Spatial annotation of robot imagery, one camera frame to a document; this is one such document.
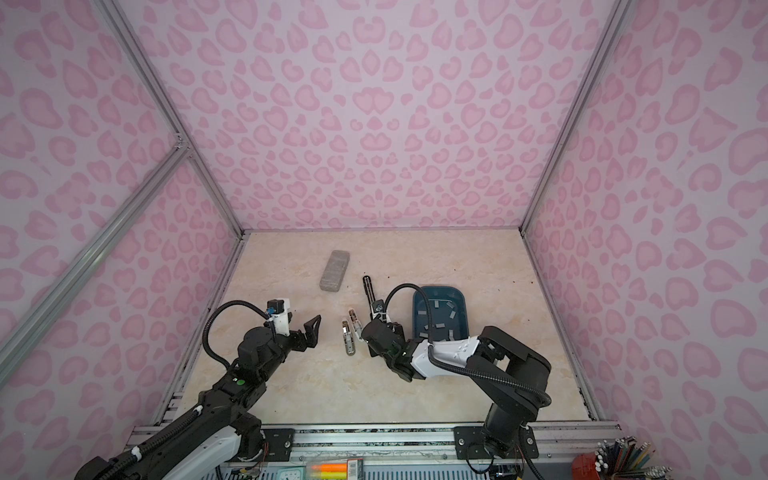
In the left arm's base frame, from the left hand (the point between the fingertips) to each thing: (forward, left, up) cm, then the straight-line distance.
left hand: (306, 311), depth 82 cm
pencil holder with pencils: (-35, -71, -2) cm, 79 cm away
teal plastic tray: (+5, -41, -13) cm, 44 cm away
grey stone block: (+21, -3, -11) cm, 24 cm away
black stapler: (+13, -16, -13) cm, 24 cm away
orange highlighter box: (-35, -14, -12) cm, 39 cm away
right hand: (-1, -19, -9) cm, 21 cm away
